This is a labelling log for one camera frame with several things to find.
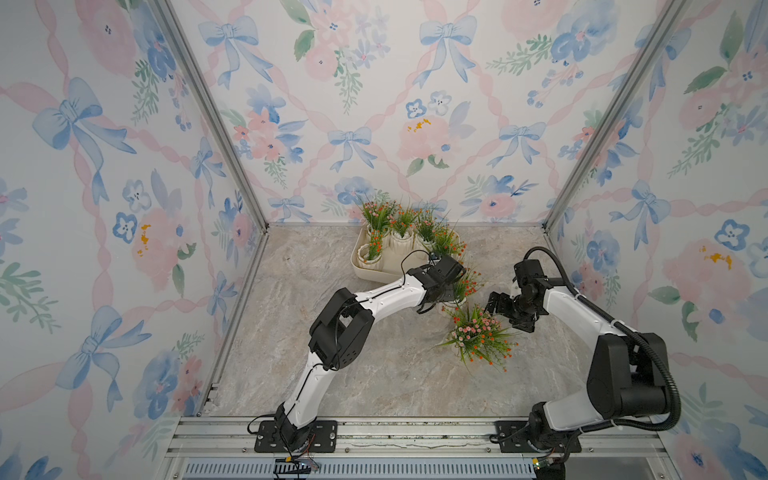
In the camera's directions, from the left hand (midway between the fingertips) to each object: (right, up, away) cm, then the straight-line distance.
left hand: (448, 290), depth 93 cm
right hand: (+15, -4, -1) cm, 15 cm away
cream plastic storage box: (-20, +12, +17) cm, 29 cm away
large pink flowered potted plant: (+4, -10, -18) cm, 21 cm away
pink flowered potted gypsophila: (-22, +24, +9) cm, 34 cm away
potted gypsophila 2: (0, +15, +2) cm, 15 cm away
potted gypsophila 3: (+4, +2, -7) cm, 8 cm away
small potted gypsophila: (-6, +20, +10) cm, 23 cm away
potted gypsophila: (-14, +20, +12) cm, 27 cm away
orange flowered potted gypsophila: (-25, +11, +7) cm, 28 cm away
